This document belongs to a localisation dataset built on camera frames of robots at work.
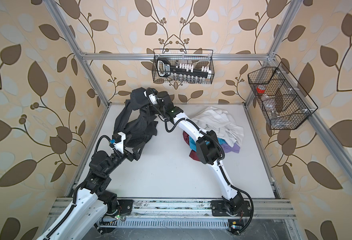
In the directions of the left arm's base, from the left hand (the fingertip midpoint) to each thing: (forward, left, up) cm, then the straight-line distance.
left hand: (137, 139), depth 72 cm
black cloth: (+18, +8, -7) cm, 21 cm away
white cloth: (+26, -41, -14) cm, 51 cm away
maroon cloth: (+4, -29, -23) cm, 37 cm away
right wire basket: (+17, -72, +10) cm, 75 cm away
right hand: (+21, +3, -1) cm, 22 cm away
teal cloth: (+9, -29, -19) cm, 35 cm away
